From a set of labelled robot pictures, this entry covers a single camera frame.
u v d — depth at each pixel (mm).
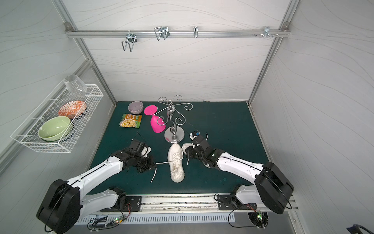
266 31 765
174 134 982
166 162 844
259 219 718
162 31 760
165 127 908
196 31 722
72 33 778
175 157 848
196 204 749
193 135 777
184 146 926
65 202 396
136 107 1113
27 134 556
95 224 678
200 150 637
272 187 418
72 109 715
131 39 784
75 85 660
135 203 737
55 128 618
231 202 653
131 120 1070
